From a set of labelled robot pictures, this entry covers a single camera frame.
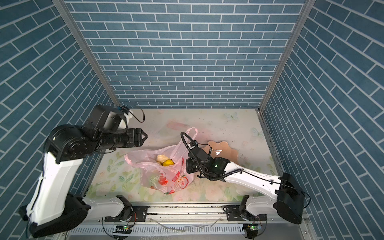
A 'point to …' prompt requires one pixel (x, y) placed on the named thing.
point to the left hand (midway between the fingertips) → (143, 137)
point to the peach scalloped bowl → (221, 149)
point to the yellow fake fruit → (168, 162)
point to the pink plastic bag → (164, 169)
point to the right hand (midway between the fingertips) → (183, 162)
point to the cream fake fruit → (161, 158)
